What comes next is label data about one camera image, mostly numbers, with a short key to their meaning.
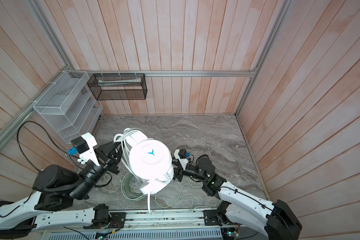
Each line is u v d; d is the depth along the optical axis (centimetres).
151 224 73
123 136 36
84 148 36
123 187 83
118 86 105
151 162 31
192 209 76
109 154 41
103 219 64
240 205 49
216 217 66
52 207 38
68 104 73
